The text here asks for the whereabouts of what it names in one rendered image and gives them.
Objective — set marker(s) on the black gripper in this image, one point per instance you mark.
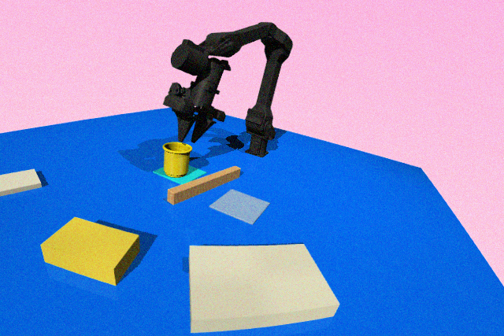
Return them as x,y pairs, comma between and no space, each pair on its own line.
200,101

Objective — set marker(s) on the yellow rectangular block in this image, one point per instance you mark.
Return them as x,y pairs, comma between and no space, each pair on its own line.
91,249

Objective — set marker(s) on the beige flat box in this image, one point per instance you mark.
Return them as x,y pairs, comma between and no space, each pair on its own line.
245,287

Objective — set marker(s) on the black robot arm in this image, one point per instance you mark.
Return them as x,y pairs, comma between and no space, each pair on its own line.
193,59

